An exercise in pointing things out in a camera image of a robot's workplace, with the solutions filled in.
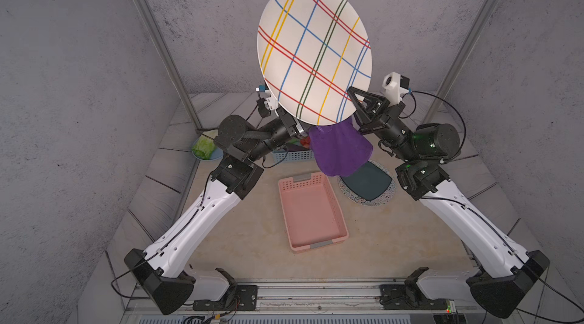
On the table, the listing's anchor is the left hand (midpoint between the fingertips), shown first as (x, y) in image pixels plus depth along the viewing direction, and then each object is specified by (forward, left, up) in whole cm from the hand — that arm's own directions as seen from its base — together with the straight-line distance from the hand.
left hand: (331, 109), depth 44 cm
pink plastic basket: (+8, 0, -60) cm, 60 cm away
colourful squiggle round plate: (+13, -28, -58) cm, 65 cm away
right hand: (+1, -4, +2) cm, 5 cm away
